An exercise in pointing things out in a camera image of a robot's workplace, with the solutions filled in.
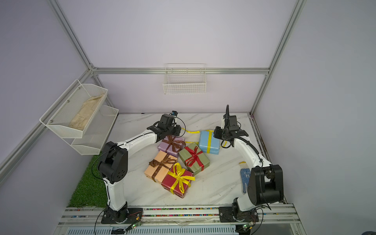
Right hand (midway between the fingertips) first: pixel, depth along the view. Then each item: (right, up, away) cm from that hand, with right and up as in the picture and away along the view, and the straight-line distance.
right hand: (217, 134), depth 89 cm
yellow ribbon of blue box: (-3, -1, +9) cm, 10 cm away
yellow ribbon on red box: (-23, -22, -9) cm, 33 cm away
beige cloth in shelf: (-75, +8, -13) cm, 76 cm away
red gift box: (-28, -25, -10) cm, 39 cm away
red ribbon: (-17, -16, -3) cm, 24 cm away
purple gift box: (-29, -7, +4) cm, 30 cm away
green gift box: (-20, -13, +1) cm, 24 cm away
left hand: (-24, +3, +5) cm, 25 cm away
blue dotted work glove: (+17, -25, -3) cm, 30 cm away
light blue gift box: (-8, -5, +6) cm, 11 cm away
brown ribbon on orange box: (-32, -16, -3) cm, 35 cm away
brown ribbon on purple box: (-26, -7, +4) cm, 27 cm away
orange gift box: (-32, -21, -7) cm, 39 cm away
